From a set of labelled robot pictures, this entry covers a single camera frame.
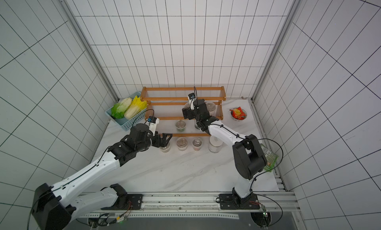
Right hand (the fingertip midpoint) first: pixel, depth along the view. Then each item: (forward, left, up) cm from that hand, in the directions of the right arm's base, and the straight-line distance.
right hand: (185, 106), depth 89 cm
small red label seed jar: (-17, -8, -14) cm, 24 cm away
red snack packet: (+8, -37, -15) cm, 40 cm away
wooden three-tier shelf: (+6, +14, -5) cm, 16 cm away
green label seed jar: (-6, +3, -13) cm, 14 cm away
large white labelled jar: (-19, -19, -12) cm, 30 cm away
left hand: (-20, +11, -3) cm, 23 cm away
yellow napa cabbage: (+9, +37, -12) cm, 40 cm away
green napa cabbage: (+1, +47, -8) cm, 47 cm away
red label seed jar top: (-18, +1, -14) cm, 23 cm away
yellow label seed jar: (-22, +10, -15) cm, 28 cm away
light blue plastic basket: (-7, +40, -12) cm, 43 cm away
